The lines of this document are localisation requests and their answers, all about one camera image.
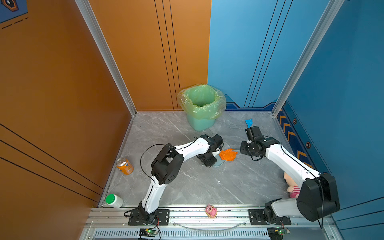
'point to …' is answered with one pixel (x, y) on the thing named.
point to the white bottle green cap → (114, 200)
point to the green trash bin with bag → (202, 104)
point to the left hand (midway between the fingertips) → (208, 162)
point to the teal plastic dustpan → (219, 161)
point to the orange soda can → (125, 166)
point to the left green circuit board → (148, 232)
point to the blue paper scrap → (249, 122)
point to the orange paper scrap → (228, 155)
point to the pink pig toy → (210, 211)
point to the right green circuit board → (277, 233)
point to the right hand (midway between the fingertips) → (241, 149)
